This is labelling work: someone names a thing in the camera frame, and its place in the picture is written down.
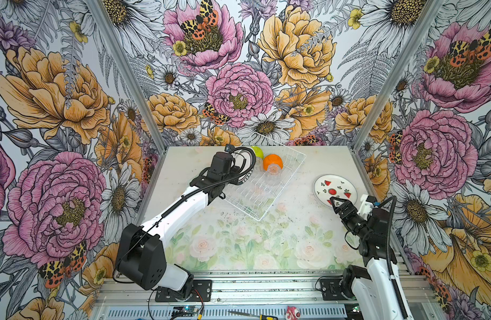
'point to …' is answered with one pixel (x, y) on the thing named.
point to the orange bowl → (272, 158)
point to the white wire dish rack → (255, 195)
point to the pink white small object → (292, 313)
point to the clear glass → (273, 173)
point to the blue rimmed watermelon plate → (334, 185)
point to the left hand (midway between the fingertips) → (231, 172)
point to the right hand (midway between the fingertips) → (332, 208)
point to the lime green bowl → (258, 152)
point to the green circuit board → (187, 308)
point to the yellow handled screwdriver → (260, 316)
